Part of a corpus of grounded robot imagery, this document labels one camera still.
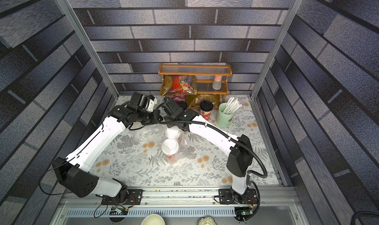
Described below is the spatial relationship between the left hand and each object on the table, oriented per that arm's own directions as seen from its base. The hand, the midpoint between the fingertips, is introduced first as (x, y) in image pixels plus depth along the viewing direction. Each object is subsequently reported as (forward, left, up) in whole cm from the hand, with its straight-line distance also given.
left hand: (164, 117), depth 76 cm
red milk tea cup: (-15, -4, -5) cm, 16 cm away
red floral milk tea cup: (-5, -4, -8) cm, 10 cm away
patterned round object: (-42, -22, -24) cm, 53 cm away
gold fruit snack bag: (+30, -16, -19) cm, 39 cm away
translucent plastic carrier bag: (+4, +8, -25) cm, 26 cm away
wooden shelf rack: (+42, -23, -2) cm, 48 cm away
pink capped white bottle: (+34, -32, -4) cm, 47 cm away
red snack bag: (+30, -9, -3) cm, 32 cm away
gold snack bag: (+32, +3, -5) cm, 32 cm away
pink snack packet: (+34, -5, -20) cm, 40 cm away
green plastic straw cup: (+10, -36, -16) cm, 40 cm away
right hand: (+4, -2, -4) cm, 6 cm away
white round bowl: (-42, +3, -23) cm, 48 cm away
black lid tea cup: (+14, -24, -9) cm, 29 cm away
